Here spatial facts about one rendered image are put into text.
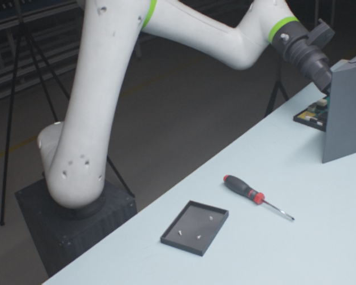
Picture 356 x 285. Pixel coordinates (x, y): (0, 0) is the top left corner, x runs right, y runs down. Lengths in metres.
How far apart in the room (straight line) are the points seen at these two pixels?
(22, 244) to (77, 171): 1.58
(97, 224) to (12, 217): 1.57
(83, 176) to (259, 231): 0.38
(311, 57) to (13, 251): 1.90
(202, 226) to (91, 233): 0.45
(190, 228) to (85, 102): 0.32
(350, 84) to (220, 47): 0.38
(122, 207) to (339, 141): 0.60
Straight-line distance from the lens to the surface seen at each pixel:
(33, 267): 2.20
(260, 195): 0.73
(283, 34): 0.98
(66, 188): 0.84
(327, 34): 1.00
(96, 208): 1.09
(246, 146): 0.91
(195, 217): 0.71
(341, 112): 0.83
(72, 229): 1.06
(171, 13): 0.96
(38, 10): 3.98
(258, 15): 1.05
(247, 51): 1.08
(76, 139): 0.81
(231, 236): 0.68
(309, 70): 0.96
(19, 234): 2.44
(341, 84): 0.80
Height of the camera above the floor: 1.47
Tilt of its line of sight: 31 degrees down
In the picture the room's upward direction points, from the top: 6 degrees counter-clockwise
